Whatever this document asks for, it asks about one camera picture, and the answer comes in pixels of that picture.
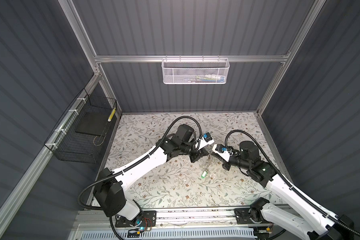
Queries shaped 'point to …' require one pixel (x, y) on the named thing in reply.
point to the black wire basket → (95, 123)
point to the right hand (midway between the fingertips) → (215, 153)
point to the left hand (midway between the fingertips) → (208, 152)
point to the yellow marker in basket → (111, 115)
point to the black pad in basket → (94, 123)
